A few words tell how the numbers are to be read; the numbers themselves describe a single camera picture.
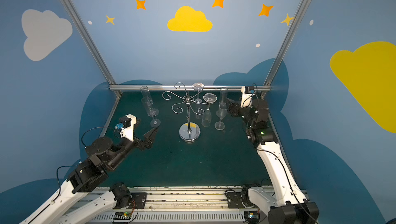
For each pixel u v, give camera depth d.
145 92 0.93
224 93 0.93
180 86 0.80
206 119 0.89
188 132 0.99
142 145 0.56
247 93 0.60
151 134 0.56
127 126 0.49
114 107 1.18
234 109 0.64
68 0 0.74
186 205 0.73
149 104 0.93
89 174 0.45
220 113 0.92
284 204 0.38
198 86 0.82
